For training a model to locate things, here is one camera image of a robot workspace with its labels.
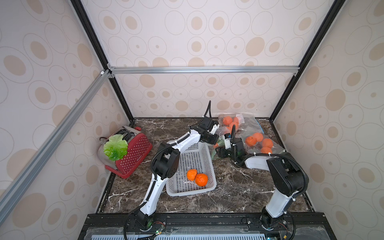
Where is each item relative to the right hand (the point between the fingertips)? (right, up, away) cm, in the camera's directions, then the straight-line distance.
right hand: (225, 147), depth 98 cm
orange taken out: (-22, -14, -15) cm, 30 cm away
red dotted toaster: (-53, +1, -10) cm, 54 cm away
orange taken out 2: (-17, -16, -17) cm, 29 cm away
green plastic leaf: (-61, +1, -20) cm, 65 cm away
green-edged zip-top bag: (+20, +4, +2) cm, 20 cm away
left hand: (-3, +5, -3) cm, 6 cm away
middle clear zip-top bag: (+19, +16, +19) cm, 31 cm away
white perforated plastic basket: (-30, -20, -12) cm, 38 cm away
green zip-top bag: (-4, +3, -3) cm, 6 cm away
